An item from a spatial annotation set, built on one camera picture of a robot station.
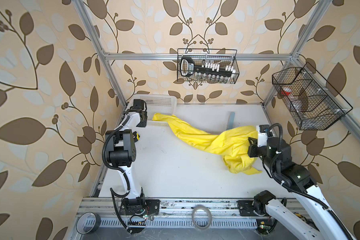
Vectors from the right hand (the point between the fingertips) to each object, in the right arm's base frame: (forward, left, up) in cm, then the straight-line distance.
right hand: (252, 140), depth 69 cm
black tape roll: (-27, +79, -27) cm, 88 cm away
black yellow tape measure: (+20, +63, -24) cm, 70 cm away
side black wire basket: (+15, -33, +8) cm, 37 cm away
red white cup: (+26, -25, +7) cm, 37 cm away
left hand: (+30, +57, -15) cm, 66 cm away
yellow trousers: (0, +8, -3) cm, 9 cm away
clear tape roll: (-23, +21, -27) cm, 41 cm away
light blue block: (+32, -3, -27) cm, 42 cm away
